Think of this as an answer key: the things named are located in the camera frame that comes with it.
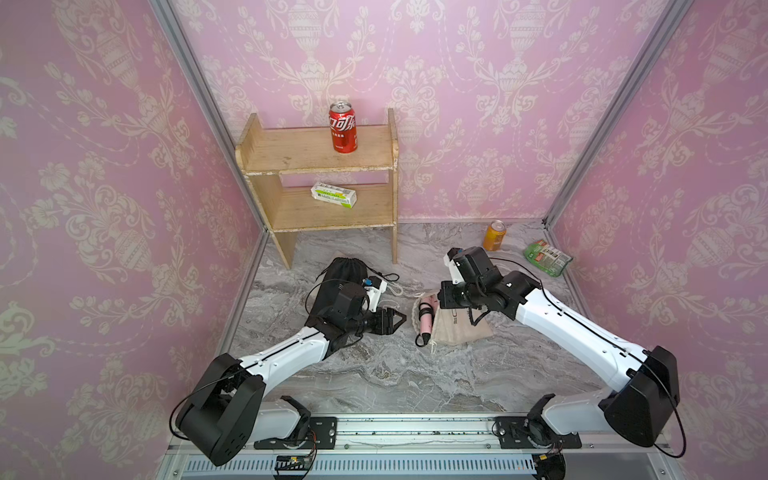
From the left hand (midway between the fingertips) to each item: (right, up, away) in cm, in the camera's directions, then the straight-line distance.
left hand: (400, 320), depth 82 cm
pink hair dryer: (+8, +2, +4) cm, 9 cm away
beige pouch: (+15, -2, +2) cm, 15 cm away
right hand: (+10, +8, -3) cm, 13 cm away
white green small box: (-21, +37, +12) cm, 44 cm away
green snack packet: (+54, +16, +25) cm, 62 cm away
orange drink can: (+34, +25, +24) cm, 48 cm away
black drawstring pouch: (-18, +13, +7) cm, 23 cm away
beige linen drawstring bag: (-1, +6, +20) cm, 21 cm away
